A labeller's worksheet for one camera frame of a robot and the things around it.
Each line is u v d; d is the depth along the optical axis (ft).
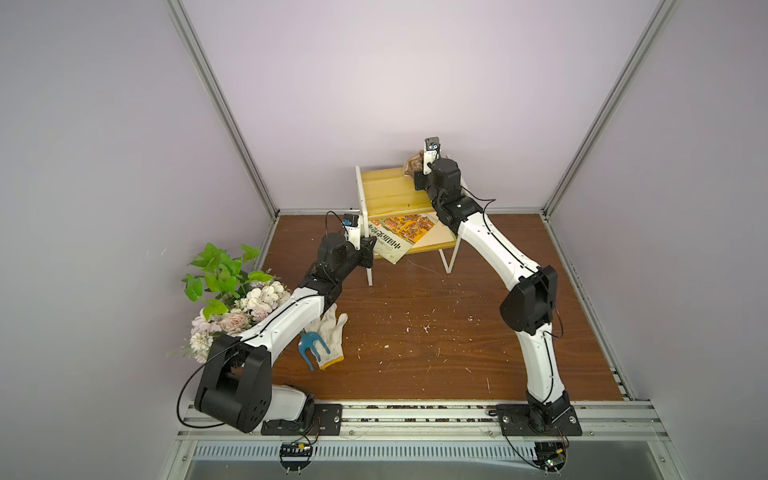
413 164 2.73
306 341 2.81
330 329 2.88
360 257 2.43
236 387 1.37
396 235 2.97
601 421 2.43
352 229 2.34
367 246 2.40
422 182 2.49
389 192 2.64
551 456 2.32
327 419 2.43
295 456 2.37
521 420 2.38
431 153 2.36
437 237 2.91
